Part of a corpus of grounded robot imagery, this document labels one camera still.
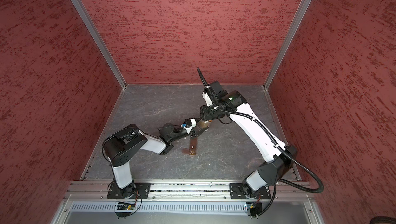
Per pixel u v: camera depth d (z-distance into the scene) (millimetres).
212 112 610
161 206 709
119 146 502
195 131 730
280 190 757
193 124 676
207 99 671
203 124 739
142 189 747
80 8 790
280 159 398
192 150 866
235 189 743
